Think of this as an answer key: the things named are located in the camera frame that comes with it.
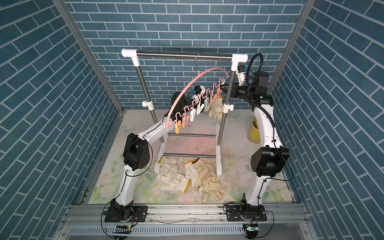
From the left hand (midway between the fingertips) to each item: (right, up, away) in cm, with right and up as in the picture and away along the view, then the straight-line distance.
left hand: (216, 98), depth 79 cm
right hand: (+3, +4, -4) cm, 6 cm away
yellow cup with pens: (+26, -19, +15) cm, 36 cm away
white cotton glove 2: (-27, -40, +9) cm, 49 cm away
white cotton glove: (+1, -5, +4) cm, 7 cm away
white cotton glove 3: (-24, -49, +4) cm, 55 cm away
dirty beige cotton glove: (-5, -46, +2) cm, 46 cm away
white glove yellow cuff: (-13, -43, +9) cm, 46 cm away
